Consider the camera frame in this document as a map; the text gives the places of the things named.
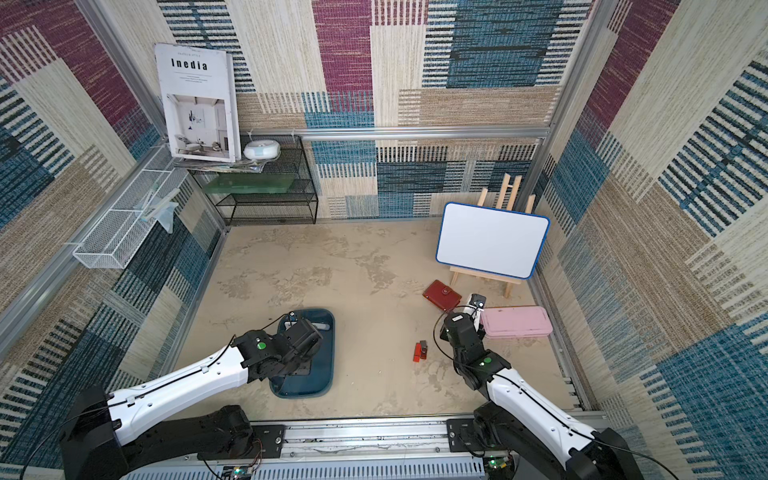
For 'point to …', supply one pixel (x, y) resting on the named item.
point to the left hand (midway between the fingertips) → (306, 359)
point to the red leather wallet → (442, 295)
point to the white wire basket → (117, 233)
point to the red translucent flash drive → (417, 352)
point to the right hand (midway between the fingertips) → (457, 312)
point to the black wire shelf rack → (282, 191)
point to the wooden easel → (500, 204)
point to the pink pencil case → (515, 321)
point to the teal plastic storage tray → (322, 377)
